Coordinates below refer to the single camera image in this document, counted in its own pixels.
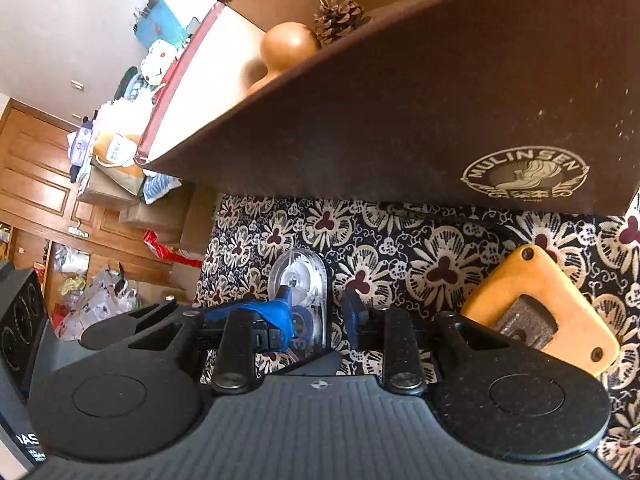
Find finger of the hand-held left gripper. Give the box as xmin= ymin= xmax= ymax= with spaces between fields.
xmin=199 ymin=302 xmax=236 ymax=324

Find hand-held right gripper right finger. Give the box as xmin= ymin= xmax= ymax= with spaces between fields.
xmin=341 ymin=290 xmax=551 ymax=397

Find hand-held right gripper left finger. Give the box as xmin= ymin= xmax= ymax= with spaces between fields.
xmin=127 ymin=285 xmax=296 ymax=396

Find clear correction tape dispenser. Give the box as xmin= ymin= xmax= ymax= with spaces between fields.
xmin=267 ymin=249 xmax=329 ymax=356

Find brown cardboard box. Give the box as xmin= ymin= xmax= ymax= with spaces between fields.
xmin=134 ymin=0 xmax=640 ymax=217

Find wooden gourd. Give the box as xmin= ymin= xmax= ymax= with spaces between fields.
xmin=245 ymin=21 xmax=322 ymax=97

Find brown pine cone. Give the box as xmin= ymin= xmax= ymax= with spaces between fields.
xmin=313 ymin=0 xmax=373 ymax=48

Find floral patterned table cloth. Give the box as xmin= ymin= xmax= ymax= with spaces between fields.
xmin=192 ymin=192 xmax=640 ymax=476

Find red bag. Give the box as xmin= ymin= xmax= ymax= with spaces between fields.
xmin=142 ymin=230 xmax=203 ymax=266

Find white plastic bags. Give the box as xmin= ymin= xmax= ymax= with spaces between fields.
xmin=55 ymin=265 xmax=141 ymax=341

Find wooden door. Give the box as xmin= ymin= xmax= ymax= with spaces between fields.
xmin=0 ymin=100 xmax=216 ymax=321

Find purple and white packet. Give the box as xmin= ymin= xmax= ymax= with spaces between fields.
xmin=67 ymin=127 xmax=93 ymax=168

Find white and orange paper bag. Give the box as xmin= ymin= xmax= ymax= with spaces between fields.
xmin=92 ymin=130 xmax=146 ymax=191

